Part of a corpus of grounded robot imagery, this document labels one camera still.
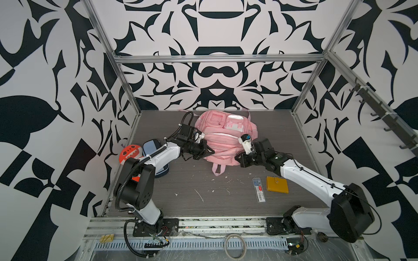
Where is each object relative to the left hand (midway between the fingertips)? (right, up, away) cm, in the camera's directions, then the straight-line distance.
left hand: (215, 149), depth 84 cm
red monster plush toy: (-44, -2, +5) cm, 44 cm away
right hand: (+11, -3, -2) cm, 12 cm away
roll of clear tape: (+4, -40, -17) cm, 43 cm away
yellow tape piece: (-47, -36, -14) cm, 61 cm away
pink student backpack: (+5, +9, +14) cm, 17 cm away
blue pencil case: (-39, 0, +12) cm, 41 cm away
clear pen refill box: (+23, -21, 0) cm, 31 cm away
